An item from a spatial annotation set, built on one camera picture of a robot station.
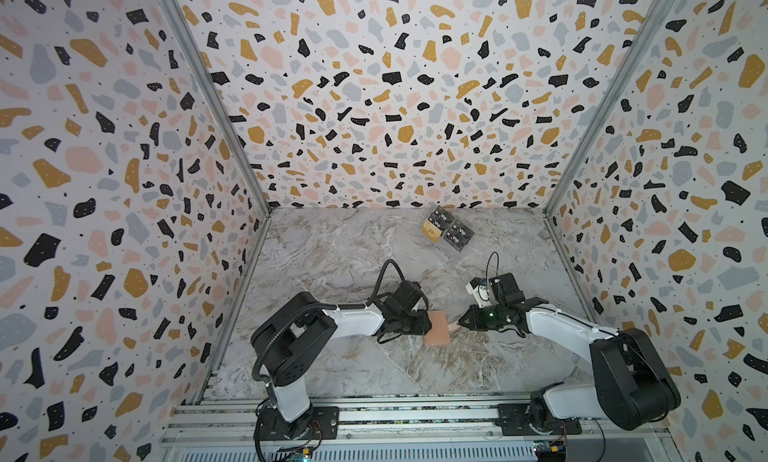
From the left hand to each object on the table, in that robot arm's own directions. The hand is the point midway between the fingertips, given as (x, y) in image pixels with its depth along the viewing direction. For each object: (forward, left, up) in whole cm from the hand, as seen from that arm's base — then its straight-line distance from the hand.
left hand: (435, 322), depth 87 cm
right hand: (+1, -8, +1) cm, 8 cm away
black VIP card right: (+30, -10, +3) cm, 31 cm away
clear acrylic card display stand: (+35, -5, +3) cm, 36 cm away
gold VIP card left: (+35, -1, 0) cm, 35 cm away
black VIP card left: (+39, -6, +5) cm, 40 cm away
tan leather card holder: (-3, -1, -1) cm, 3 cm away
